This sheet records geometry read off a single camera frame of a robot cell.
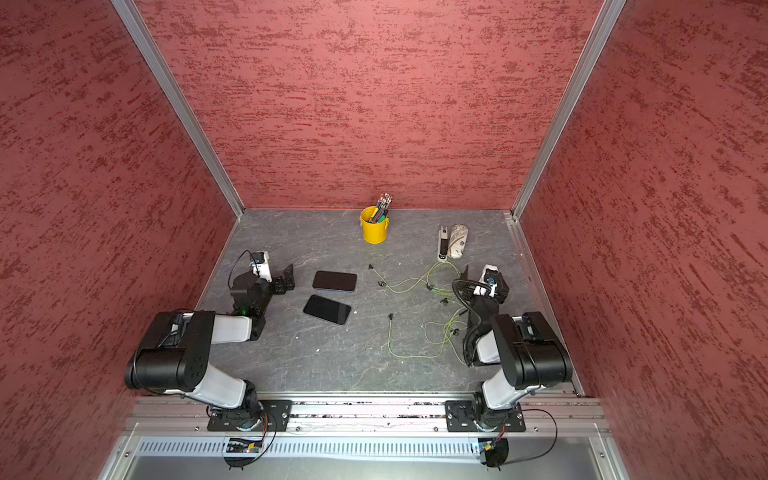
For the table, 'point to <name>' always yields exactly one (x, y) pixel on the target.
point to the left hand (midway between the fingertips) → (278, 270)
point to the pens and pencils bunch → (382, 205)
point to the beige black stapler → (443, 244)
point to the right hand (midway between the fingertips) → (481, 272)
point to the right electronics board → (496, 450)
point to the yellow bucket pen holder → (374, 233)
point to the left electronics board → (238, 445)
